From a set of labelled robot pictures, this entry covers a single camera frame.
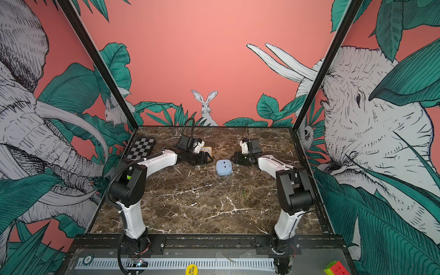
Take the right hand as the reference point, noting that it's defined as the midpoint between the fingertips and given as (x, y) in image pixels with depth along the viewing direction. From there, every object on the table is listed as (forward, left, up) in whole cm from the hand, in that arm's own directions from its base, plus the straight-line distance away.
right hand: (233, 156), depth 95 cm
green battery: (-19, -6, -9) cm, 22 cm away
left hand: (-2, +12, 0) cm, 12 cm away
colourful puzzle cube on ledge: (-50, -40, -5) cm, 64 cm away
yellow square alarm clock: (+8, +16, -5) cm, 19 cm away
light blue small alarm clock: (-4, +5, -5) cm, 8 cm away
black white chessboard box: (+9, +56, -4) cm, 57 cm away
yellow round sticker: (-51, +17, -8) cm, 54 cm away
